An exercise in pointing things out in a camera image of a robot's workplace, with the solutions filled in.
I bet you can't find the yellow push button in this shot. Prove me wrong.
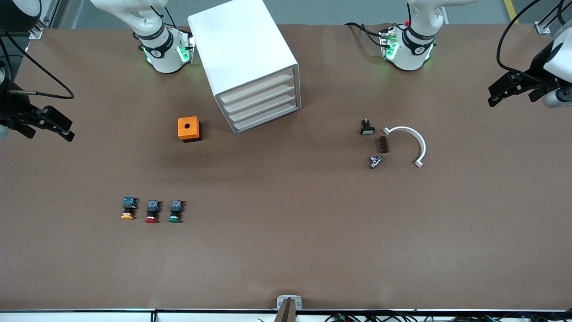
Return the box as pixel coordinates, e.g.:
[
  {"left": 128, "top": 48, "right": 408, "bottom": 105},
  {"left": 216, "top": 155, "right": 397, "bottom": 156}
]
[{"left": 121, "top": 196, "right": 137, "bottom": 220}]

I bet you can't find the red push button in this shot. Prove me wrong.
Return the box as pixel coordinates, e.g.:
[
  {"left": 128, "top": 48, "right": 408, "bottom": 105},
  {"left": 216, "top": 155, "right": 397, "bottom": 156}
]
[{"left": 145, "top": 199, "right": 161, "bottom": 224}]

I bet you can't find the green push button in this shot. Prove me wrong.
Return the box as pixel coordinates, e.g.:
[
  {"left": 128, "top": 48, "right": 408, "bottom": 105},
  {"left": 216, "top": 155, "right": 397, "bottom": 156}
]
[{"left": 168, "top": 199, "right": 185, "bottom": 224}]

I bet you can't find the white drawer cabinet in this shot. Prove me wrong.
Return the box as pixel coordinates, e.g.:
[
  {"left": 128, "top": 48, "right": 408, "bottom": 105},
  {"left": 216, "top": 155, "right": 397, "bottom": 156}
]
[{"left": 187, "top": 0, "right": 301, "bottom": 135}]

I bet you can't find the white drawer above cabinet base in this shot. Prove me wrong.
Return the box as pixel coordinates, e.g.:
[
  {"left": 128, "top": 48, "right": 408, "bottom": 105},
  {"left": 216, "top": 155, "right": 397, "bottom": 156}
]
[{"left": 232, "top": 102, "right": 299, "bottom": 132}]

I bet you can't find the white semicircular pipe clamp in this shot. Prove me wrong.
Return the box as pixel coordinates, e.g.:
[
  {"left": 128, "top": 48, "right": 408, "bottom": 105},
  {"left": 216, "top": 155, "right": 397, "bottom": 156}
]
[{"left": 383, "top": 126, "right": 427, "bottom": 169}]

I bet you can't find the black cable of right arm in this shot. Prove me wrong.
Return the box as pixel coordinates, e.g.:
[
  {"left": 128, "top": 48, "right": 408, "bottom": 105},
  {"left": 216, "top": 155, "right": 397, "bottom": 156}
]
[{"left": 0, "top": 30, "right": 75, "bottom": 99}]

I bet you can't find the aluminium frame profile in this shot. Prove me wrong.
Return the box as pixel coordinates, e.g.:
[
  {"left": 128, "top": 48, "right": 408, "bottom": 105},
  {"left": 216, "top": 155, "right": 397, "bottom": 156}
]
[
  {"left": 27, "top": 0, "right": 61, "bottom": 40},
  {"left": 534, "top": 0, "right": 568, "bottom": 35}
]

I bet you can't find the orange button enclosure box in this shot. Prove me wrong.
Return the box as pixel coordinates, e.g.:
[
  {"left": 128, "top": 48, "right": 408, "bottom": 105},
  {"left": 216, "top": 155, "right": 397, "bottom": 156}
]
[{"left": 177, "top": 116, "right": 202, "bottom": 143}]

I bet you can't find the black cable at arm base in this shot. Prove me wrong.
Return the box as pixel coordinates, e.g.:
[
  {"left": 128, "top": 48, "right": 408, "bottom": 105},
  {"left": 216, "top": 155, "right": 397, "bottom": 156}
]
[{"left": 344, "top": 21, "right": 386, "bottom": 48}]

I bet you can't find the white table edge rail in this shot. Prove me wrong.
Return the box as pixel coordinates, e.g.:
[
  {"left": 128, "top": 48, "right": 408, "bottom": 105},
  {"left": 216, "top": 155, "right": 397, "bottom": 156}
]
[{"left": 0, "top": 308, "right": 572, "bottom": 322}]

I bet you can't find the grey metal mounting bracket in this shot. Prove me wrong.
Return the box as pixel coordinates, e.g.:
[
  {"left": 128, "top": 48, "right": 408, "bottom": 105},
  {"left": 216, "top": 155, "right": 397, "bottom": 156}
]
[{"left": 277, "top": 295, "right": 303, "bottom": 310}]

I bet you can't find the brown camera stand post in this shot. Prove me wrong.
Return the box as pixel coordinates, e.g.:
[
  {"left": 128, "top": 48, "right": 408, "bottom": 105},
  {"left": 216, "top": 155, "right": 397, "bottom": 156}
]
[{"left": 274, "top": 298, "right": 296, "bottom": 322}]

